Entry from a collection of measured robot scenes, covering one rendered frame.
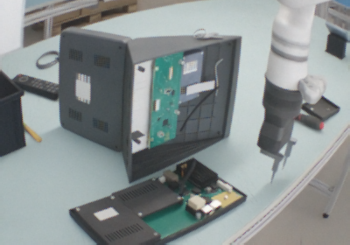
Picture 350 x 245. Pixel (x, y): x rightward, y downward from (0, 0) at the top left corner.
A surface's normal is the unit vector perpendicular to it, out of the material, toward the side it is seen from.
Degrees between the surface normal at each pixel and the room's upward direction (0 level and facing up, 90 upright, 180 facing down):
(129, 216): 0
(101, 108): 90
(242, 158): 0
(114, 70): 90
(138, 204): 0
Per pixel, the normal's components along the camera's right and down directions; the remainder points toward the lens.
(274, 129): -0.55, 0.03
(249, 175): 0.07, -0.87
